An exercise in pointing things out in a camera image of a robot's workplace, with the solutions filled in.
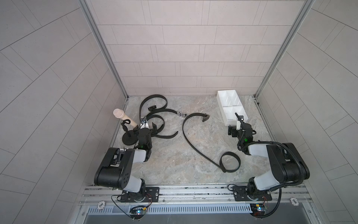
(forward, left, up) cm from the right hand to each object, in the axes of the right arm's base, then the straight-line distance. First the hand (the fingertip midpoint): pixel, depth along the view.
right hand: (236, 123), depth 95 cm
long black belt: (-25, +19, -3) cm, 32 cm away
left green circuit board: (-46, +60, -1) cm, 76 cm away
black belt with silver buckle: (-4, +54, -1) cm, 54 cm away
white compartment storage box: (+19, -1, 0) cm, 19 cm away
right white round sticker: (-45, -18, -6) cm, 49 cm away
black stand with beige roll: (-6, +71, +2) cm, 71 cm away
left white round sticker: (-41, +79, -2) cm, 89 cm away
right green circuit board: (-47, +2, -6) cm, 48 cm away
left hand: (+2, +60, +6) cm, 60 cm away
